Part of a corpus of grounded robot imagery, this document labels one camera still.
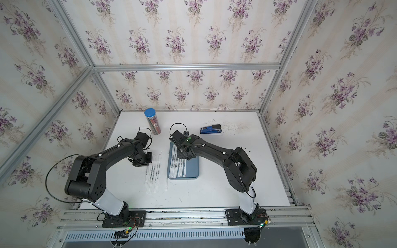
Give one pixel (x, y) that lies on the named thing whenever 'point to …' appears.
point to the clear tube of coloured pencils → (150, 114)
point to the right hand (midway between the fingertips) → (184, 154)
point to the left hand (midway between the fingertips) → (150, 164)
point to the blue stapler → (214, 128)
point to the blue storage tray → (181, 168)
